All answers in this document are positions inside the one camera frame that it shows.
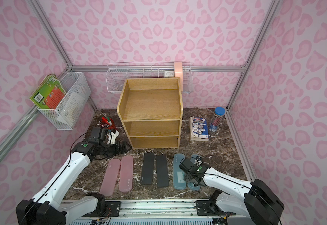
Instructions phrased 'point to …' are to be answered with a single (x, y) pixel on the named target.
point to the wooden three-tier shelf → (151, 109)
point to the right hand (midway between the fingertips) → (191, 177)
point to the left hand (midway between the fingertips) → (126, 147)
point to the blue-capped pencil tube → (219, 112)
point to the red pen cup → (107, 123)
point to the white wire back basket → (117, 73)
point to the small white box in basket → (169, 73)
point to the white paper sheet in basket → (71, 110)
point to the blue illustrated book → (199, 129)
